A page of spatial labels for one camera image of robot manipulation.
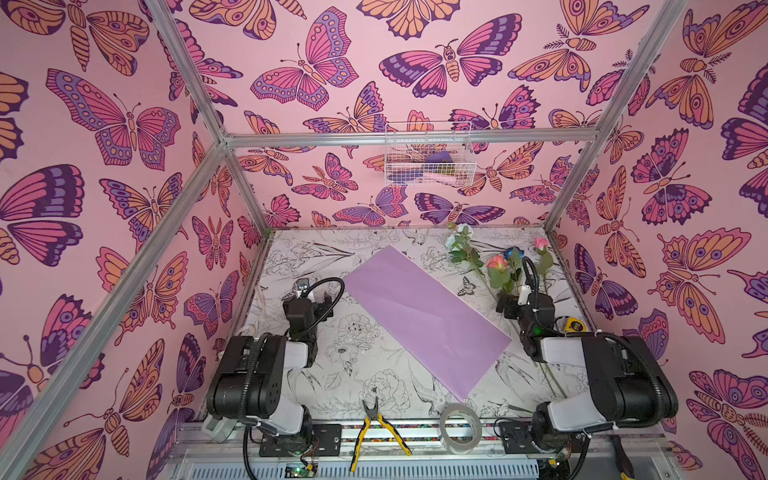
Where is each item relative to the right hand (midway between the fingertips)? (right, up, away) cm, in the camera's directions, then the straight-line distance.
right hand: (519, 290), depth 93 cm
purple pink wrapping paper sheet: (-24, -13, 0) cm, 27 cm away
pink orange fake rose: (-3, +5, +11) cm, 12 cm away
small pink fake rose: (+17, +9, +16) cm, 25 cm away
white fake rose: (-14, +12, +17) cm, 25 cm away
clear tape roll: (-24, -35, -22) cm, 48 cm away
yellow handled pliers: (-45, -31, -16) cm, 57 cm away
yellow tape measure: (+16, -10, -3) cm, 19 cm away
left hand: (-65, 0, 0) cm, 65 cm away
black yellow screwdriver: (+14, -37, -24) cm, 47 cm away
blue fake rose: (+4, +11, +13) cm, 17 cm away
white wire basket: (-28, +43, +2) cm, 51 cm away
